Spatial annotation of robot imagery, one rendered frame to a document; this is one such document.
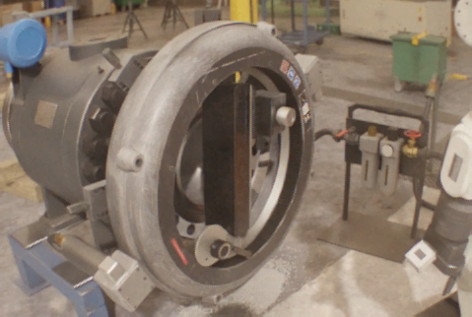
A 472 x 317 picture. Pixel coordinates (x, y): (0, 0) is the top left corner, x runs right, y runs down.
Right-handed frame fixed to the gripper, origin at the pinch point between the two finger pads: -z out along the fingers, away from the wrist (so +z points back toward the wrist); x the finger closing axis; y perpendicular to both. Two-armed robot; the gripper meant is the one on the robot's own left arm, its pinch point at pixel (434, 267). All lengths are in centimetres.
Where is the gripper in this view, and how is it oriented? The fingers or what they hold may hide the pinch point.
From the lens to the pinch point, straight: 95.1
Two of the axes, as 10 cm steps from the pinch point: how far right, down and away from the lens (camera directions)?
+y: -9.1, 1.8, -3.9
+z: 0.5, -8.6, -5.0
